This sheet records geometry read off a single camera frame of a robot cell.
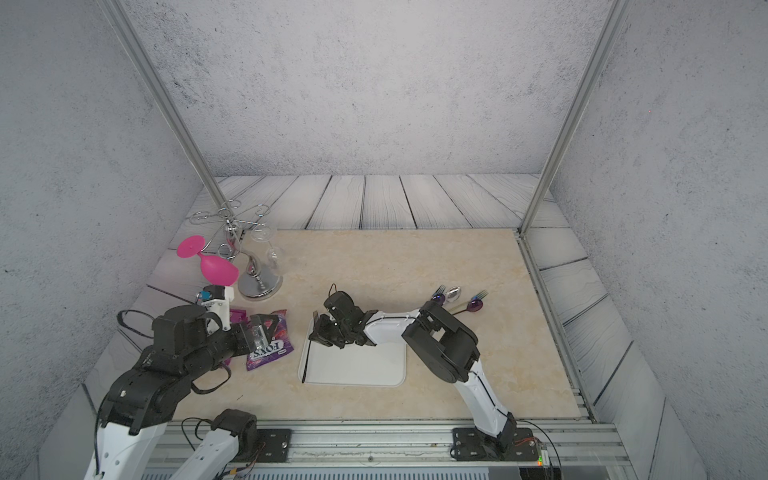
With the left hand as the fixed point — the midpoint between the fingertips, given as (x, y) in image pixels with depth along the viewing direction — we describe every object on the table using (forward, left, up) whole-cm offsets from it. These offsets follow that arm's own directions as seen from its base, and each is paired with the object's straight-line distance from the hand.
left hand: (267, 321), depth 67 cm
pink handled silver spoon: (+22, -48, -24) cm, 58 cm away
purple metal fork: (+1, -3, -23) cm, 23 cm away
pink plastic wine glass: (+21, +22, -8) cm, 32 cm away
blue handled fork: (+24, -44, -25) cm, 56 cm away
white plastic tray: (0, -17, -26) cm, 31 cm away
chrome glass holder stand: (+29, +19, -24) cm, 42 cm away
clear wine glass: (+26, +7, -9) cm, 29 cm away
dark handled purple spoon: (+17, -54, -23) cm, 61 cm away
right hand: (+6, -3, -21) cm, 22 cm away
